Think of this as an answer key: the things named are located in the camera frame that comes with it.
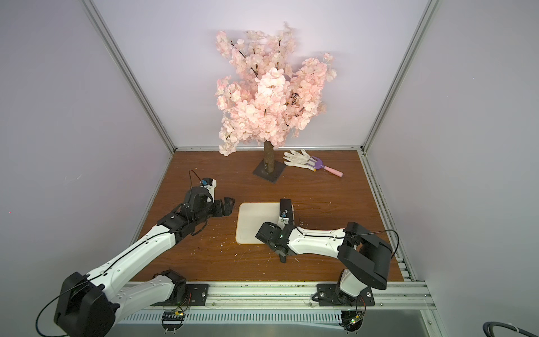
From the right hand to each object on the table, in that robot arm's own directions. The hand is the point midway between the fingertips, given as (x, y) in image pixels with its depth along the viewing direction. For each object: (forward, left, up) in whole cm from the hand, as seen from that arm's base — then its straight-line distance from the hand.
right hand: (277, 235), depth 86 cm
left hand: (+9, +21, +13) cm, 26 cm away
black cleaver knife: (+14, -3, -3) cm, 14 cm away
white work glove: (+44, -7, -1) cm, 45 cm away
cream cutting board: (+9, +13, -1) cm, 15 cm away
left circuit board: (-30, +36, -4) cm, 47 cm away
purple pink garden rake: (+42, -15, -2) cm, 45 cm away
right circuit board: (-28, -26, -3) cm, 38 cm away
